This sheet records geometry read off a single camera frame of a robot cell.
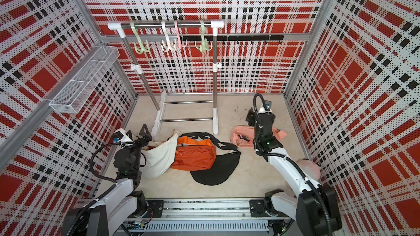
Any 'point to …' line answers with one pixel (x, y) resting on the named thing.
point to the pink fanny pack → (243, 136)
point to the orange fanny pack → (194, 154)
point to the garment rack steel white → (158, 98)
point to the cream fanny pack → (159, 158)
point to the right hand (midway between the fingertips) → (260, 109)
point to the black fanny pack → (227, 157)
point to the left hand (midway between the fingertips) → (141, 126)
